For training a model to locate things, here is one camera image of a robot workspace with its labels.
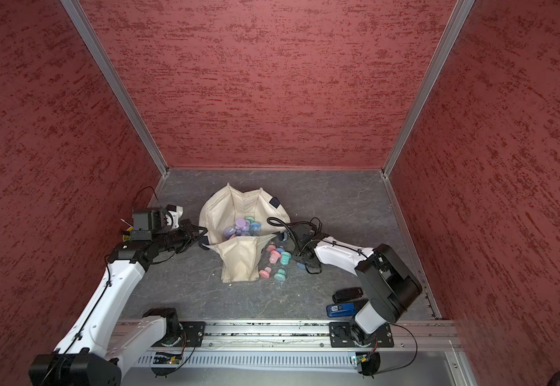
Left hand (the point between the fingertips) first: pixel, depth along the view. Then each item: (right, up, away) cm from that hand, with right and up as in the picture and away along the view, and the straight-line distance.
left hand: (207, 235), depth 77 cm
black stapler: (+47, -22, +4) cm, 52 cm away
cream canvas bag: (+10, -9, +5) cm, 15 cm away
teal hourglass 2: (+26, -12, +11) cm, 30 cm away
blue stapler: (+44, -24, -1) cm, 50 cm away
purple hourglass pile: (+3, -2, +15) cm, 16 cm away
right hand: (+32, -13, +14) cm, 37 cm away
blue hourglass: (+13, -1, +19) cm, 23 cm away
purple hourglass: (+8, +2, +14) cm, 16 cm away
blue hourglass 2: (+31, -12, +5) cm, 34 cm away
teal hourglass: (+11, +3, +22) cm, 25 cm away
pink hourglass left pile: (+21, -11, +12) cm, 27 cm away
